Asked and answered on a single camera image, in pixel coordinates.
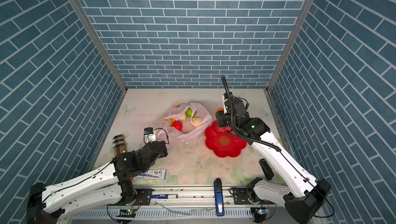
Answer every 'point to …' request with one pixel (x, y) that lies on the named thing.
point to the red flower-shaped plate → (223, 143)
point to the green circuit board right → (263, 211)
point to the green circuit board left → (126, 212)
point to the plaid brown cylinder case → (119, 144)
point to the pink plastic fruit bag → (186, 121)
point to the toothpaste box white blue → (151, 174)
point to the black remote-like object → (267, 172)
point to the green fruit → (189, 112)
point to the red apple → (177, 125)
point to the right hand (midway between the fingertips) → (221, 113)
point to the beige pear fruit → (196, 120)
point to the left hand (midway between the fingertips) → (171, 144)
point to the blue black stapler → (219, 204)
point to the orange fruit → (220, 109)
